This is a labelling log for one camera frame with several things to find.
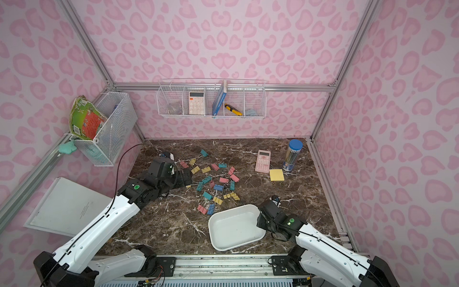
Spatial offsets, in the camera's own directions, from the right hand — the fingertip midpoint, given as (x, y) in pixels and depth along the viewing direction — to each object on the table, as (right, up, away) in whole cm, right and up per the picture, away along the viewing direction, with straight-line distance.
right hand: (259, 219), depth 82 cm
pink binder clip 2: (-11, +16, +18) cm, 27 cm away
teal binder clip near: (-26, +8, +11) cm, 29 cm away
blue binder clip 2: (-20, +12, +15) cm, 27 cm away
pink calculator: (+5, +25, +25) cm, 36 cm away
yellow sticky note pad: (+12, +18, +20) cm, 30 cm away
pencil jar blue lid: (+19, +34, +9) cm, 40 cm away
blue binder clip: (-23, +3, +6) cm, 24 cm away
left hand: (-33, +22, -5) cm, 40 cm away
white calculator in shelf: (-32, +55, +13) cm, 65 cm away
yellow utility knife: (-12, +54, +16) cm, 57 cm away
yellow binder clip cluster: (-13, +9, +9) cm, 18 cm away
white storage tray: (-12, -4, +1) cm, 13 cm away
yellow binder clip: (-28, +20, +22) cm, 41 cm away
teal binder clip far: (-31, +30, +31) cm, 53 cm away
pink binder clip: (-28, +3, +6) cm, 29 cm away
